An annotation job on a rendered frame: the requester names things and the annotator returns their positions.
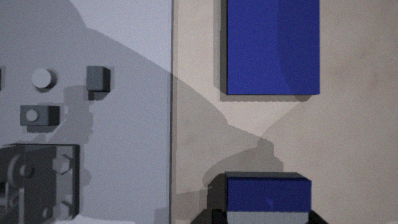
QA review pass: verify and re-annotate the grey toggle clamp with red handle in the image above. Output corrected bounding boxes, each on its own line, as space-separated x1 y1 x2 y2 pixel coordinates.
0 143 80 224

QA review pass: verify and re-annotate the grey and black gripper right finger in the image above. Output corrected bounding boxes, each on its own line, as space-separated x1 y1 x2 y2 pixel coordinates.
308 210 328 224

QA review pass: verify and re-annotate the blue rectangular block with white stripe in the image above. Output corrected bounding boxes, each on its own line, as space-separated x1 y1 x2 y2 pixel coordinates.
226 0 320 95

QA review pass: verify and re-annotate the grey fixture plate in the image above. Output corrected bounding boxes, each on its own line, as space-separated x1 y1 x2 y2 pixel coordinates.
0 0 174 224

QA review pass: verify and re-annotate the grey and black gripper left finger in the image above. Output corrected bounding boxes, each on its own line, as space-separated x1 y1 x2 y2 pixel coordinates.
212 209 228 224

